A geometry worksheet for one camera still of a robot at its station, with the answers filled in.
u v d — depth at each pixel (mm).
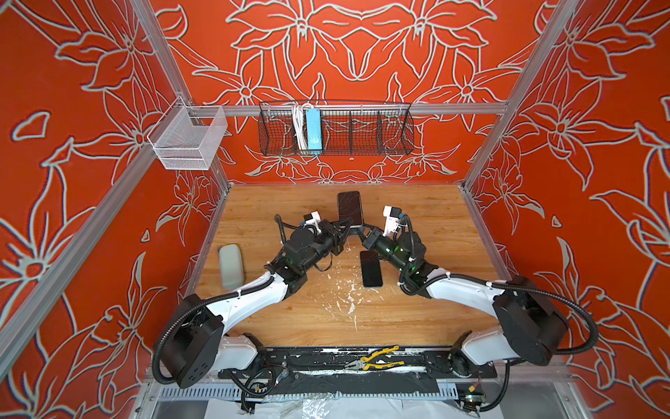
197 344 405
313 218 740
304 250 580
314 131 892
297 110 875
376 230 710
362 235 746
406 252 619
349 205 811
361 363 726
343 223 722
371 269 922
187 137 928
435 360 742
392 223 714
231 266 911
